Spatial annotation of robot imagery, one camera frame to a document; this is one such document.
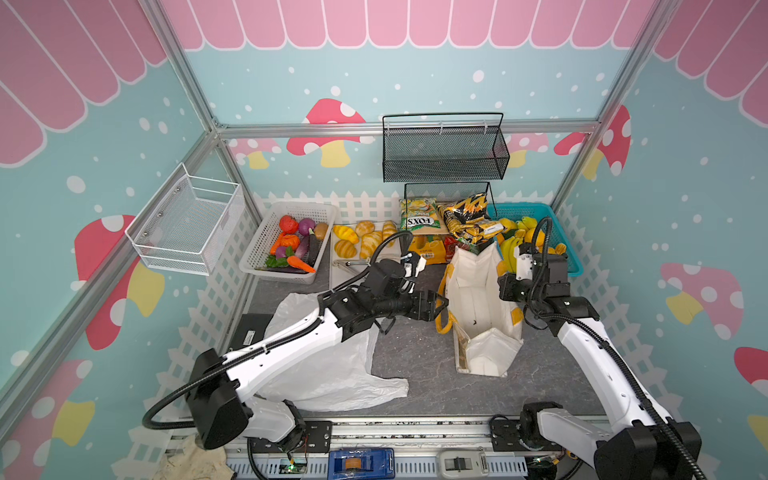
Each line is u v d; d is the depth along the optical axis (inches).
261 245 41.7
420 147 38.9
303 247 42.9
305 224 44.5
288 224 44.3
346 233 45.6
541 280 23.7
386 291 21.8
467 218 38.1
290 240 42.8
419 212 38.4
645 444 14.8
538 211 45.8
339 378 32.7
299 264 38.5
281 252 41.2
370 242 44.0
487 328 36.8
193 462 27.9
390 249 44.3
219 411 15.2
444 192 44.5
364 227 45.7
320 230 44.3
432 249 40.8
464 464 26.6
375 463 26.9
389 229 45.7
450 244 41.6
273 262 41.7
